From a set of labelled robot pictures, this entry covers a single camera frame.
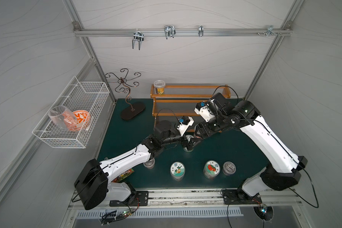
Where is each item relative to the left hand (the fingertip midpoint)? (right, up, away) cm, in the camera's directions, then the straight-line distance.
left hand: (198, 133), depth 68 cm
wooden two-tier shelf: (-7, +19, +32) cm, 38 cm away
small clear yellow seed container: (-21, +25, +13) cm, 35 cm away
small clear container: (-26, -20, +12) cm, 35 cm away
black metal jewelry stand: (-44, +29, +21) cm, 57 cm away
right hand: (+1, +2, -2) cm, 3 cm away
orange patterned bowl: (-56, +7, -1) cm, 56 cm away
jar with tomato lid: (+8, -21, +8) cm, 24 cm away
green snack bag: (-41, -26, +11) cm, 50 cm away
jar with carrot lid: (-10, -22, +7) cm, 25 cm away
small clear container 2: (+19, -22, +11) cm, 31 cm away
